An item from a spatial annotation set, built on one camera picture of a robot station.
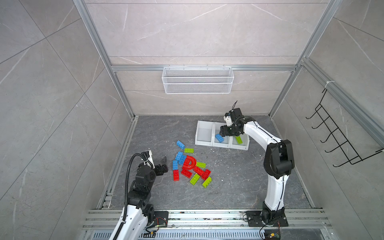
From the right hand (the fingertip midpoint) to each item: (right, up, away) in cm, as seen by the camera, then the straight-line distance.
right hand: (224, 131), depth 98 cm
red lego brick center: (-18, -24, -9) cm, 31 cm away
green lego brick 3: (+12, -6, +6) cm, 15 cm away
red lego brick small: (-25, -25, -10) cm, 36 cm away
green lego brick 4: (-13, -29, -14) cm, 35 cm away
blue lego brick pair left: (-30, -16, -2) cm, 34 cm away
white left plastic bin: (-13, -4, +8) cm, 16 cm away
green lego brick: (-24, -13, +1) cm, 27 cm away
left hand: (-40, -13, -17) cm, 46 cm away
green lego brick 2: (-16, -21, -5) cm, 27 cm away
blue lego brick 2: (-32, -21, -7) cm, 39 cm away
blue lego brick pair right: (-28, -18, -5) cm, 33 cm away
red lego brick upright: (-31, -26, -10) cm, 42 cm away
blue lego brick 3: (-3, -5, +6) cm, 8 cm away
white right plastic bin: (+6, -9, 0) cm, 11 cm away
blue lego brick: (-30, -9, +3) cm, 31 cm away
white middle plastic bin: (-5, 0, +3) cm, 6 cm away
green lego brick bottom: (-20, -28, -12) cm, 36 cm away
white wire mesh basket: (-17, +35, +3) cm, 39 cm away
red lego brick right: (-13, -26, -10) cm, 31 cm away
